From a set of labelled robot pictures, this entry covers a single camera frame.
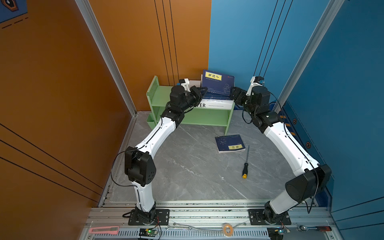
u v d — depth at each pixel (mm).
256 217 725
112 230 696
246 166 902
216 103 821
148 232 708
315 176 410
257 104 555
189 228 711
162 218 734
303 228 684
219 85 799
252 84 643
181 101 630
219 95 786
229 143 999
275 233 707
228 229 709
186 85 711
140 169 481
